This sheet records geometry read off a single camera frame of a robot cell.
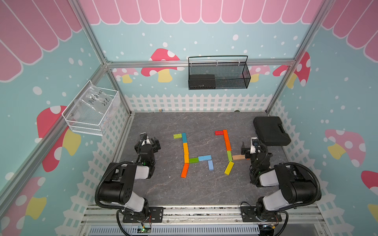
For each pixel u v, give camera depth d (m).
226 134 1.06
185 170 0.89
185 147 0.99
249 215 0.74
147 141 0.78
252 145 0.78
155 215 0.74
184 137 1.03
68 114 0.62
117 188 0.45
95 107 0.71
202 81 0.90
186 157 0.94
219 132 1.08
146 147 0.78
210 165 0.91
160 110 1.24
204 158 0.94
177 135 1.05
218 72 0.94
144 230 0.72
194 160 0.92
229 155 0.94
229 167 0.90
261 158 0.70
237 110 1.25
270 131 1.03
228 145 1.00
